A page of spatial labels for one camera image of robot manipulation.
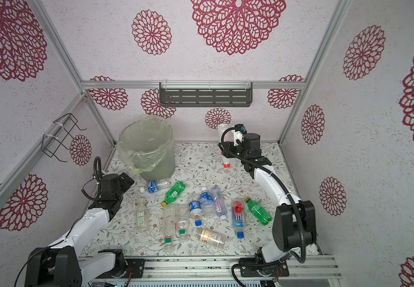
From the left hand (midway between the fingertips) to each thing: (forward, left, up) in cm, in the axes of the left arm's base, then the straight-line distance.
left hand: (123, 180), depth 87 cm
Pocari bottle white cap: (-9, -41, -8) cm, 43 cm away
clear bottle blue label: (+1, -13, -8) cm, 15 cm away
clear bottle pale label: (-15, -11, -7) cm, 20 cm away
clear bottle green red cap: (-19, -23, -12) cm, 32 cm away
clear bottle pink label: (-8, -47, -7) cm, 48 cm away
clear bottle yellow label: (-25, -43, -7) cm, 50 cm away
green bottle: (-13, -66, -8) cm, 67 cm away
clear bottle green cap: (-14, -29, -12) cm, 35 cm away
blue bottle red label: (-16, -56, -6) cm, 59 cm away
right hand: (+12, -49, +15) cm, 52 cm away
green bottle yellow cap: (-3, -24, -7) cm, 25 cm away
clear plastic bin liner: (+23, -6, +2) cm, 24 cm away
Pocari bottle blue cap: (-11, -35, -6) cm, 37 cm away
